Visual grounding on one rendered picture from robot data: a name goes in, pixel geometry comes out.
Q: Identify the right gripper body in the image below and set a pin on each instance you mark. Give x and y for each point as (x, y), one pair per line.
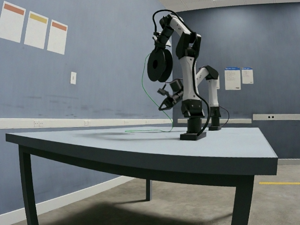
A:
(173, 99)

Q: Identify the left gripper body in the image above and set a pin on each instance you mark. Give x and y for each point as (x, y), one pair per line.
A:
(161, 40)

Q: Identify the black cable reel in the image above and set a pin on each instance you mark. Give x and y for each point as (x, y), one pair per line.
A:
(160, 65)

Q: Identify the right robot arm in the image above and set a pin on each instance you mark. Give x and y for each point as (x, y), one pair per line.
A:
(211, 75)

